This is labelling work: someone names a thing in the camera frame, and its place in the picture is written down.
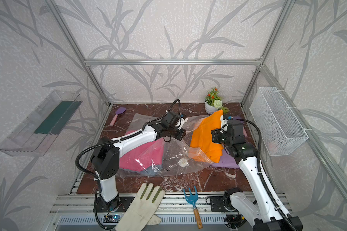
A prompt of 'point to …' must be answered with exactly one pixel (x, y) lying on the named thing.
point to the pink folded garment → (149, 155)
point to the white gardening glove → (141, 211)
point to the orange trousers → (202, 145)
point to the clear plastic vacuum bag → (165, 157)
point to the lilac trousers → (225, 161)
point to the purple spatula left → (120, 110)
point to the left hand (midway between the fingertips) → (186, 134)
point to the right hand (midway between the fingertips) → (212, 130)
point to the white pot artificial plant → (213, 104)
